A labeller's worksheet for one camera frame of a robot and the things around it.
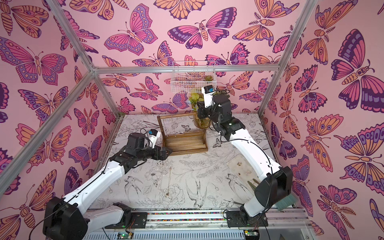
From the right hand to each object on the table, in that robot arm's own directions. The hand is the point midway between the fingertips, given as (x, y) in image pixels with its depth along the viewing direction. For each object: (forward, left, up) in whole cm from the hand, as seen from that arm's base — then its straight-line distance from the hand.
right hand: (200, 100), depth 74 cm
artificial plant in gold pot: (+15, -1, -35) cm, 38 cm away
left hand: (-15, +17, -21) cm, 31 cm away
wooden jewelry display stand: (+1, +11, -39) cm, 40 cm away
